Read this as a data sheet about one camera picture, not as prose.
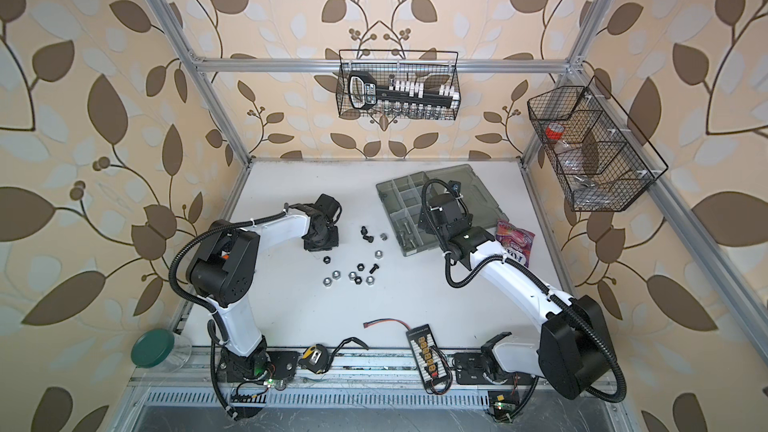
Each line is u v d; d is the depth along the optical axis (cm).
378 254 94
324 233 81
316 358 74
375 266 92
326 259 94
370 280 89
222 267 50
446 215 62
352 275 90
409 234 99
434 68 91
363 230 99
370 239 98
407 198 108
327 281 89
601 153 75
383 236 99
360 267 92
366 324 82
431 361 74
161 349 68
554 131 87
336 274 91
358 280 89
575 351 40
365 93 85
